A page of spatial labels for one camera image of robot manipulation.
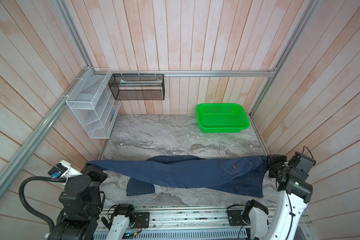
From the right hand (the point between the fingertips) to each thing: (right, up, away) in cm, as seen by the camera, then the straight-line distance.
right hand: (266, 154), depth 71 cm
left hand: (-75, -2, -16) cm, 77 cm away
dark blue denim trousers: (-11, -10, 0) cm, 15 cm away
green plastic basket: (-7, +21, +47) cm, 52 cm away
